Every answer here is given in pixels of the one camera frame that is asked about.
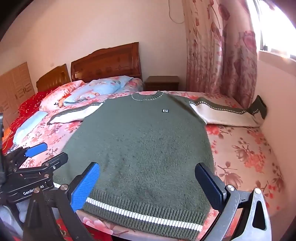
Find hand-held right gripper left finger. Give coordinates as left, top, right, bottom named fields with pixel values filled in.
left=22, top=162, right=111, bottom=241

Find window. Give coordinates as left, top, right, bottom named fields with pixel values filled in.
left=251, top=0, right=296, bottom=59

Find wooden nightstand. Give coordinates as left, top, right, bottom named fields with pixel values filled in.
left=144, top=76, right=180, bottom=91

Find light wooden wardrobe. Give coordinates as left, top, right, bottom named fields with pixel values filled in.
left=0, top=61, right=35, bottom=126

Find green knitted sweater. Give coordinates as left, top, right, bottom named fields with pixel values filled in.
left=47, top=91, right=268, bottom=240

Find pink floral curtain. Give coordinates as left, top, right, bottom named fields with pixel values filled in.
left=181, top=0, right=258, bottom=109

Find pink floral bed sheet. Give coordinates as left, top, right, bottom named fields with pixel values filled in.
left=5, top=77, right=286, bottom=241

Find plain light blue cloth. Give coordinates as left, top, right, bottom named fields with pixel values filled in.
left=13, top=111, right=48, bottom=144

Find small wooden headboard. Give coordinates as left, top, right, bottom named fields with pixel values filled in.
left=36, top=64, right=71, bottom=92

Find thin wall cable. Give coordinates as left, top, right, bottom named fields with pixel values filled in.
left=168, top=0, right=185, bottom=25

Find red blanket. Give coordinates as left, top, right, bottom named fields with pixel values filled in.
left=9, top=89, right=58, bottom=137

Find pink floral pillow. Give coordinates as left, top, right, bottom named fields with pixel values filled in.
left=39, top=80, right=86, bottom=112

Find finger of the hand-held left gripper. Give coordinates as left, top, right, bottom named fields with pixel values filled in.
left=6, top=142, right=48, bottom=163
left=14, top=152, right=69, bottom=178

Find light blue floral pillow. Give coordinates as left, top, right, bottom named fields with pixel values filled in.
left=63, top=75, right=133, bottom=106

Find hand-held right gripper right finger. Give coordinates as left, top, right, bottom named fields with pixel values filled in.
left=195, top=162, right=273, bottom=241

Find large wooden headboard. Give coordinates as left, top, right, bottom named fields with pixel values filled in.
left=70, top=42, right=142, bottom=82

